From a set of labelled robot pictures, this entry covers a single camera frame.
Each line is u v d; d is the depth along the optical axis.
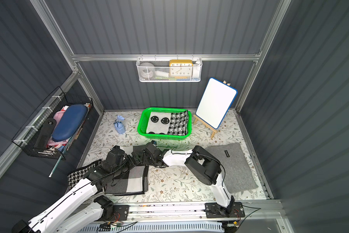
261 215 0.73
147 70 0.84
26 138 0.60
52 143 0.65
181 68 0.89
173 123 1.05
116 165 0.61
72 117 0.70
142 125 1.02
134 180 0.83
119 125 1.01
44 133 0.63
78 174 0.83
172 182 0.84
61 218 0.44
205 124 1.02
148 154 0.72
